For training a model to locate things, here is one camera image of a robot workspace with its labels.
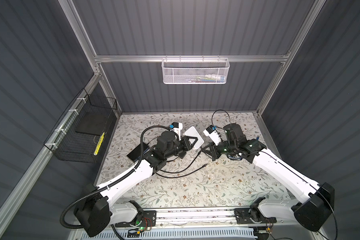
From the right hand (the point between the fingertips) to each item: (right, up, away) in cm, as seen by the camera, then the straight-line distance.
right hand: (204, 150), depth 74 cm
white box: (-6, +9, -1) cm, 11 cm away
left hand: (-3, +6, -2) cm, 7 cm away
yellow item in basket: (-50, +3, -5) cm, 50 cm away
